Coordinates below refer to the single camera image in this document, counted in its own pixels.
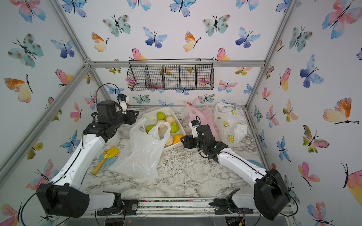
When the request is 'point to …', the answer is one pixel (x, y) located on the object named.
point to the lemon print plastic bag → (229, 123)
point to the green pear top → (160, 116)
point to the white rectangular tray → (151, 119)
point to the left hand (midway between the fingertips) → (134, 110)
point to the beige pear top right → (170, 119)
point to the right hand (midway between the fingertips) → (186, 137)
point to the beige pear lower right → (169, 141)
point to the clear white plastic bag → (140, 157)
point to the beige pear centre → (162, 125)
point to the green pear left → (149, 127)
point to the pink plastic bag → (202, 114)
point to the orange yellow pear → (176, 138)
